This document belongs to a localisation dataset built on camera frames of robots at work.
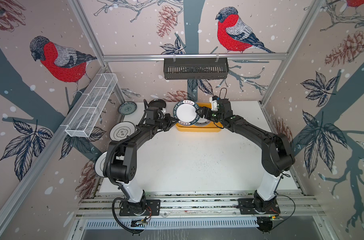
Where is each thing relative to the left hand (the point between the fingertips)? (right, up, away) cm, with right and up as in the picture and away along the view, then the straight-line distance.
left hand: (179, 119), depth 88 cm
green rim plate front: (+16, -2, +16) cm, 23 cm away
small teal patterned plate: (-44, +8, +31) cm, 54 cm away
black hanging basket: (-1, +35, +19) cm, 40 cm away
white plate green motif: (-43, -8, +17) cm, 47 cm away
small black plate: (-20, +13, +34) cm, 41 cm away
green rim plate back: (+4, +4, +5) cm, 7 cm away
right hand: (+12, +3, +3) cm, 13 cm away
